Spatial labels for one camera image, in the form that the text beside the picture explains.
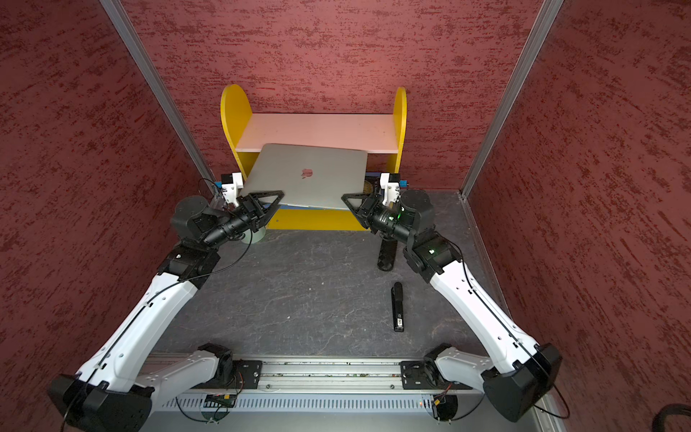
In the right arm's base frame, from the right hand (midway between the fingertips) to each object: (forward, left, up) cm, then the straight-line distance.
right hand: (337, 208), depth 63 cm
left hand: (+2, +13, +1) cm, 13 cm away
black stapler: (-11, -17, -37) cm, 42 cm away
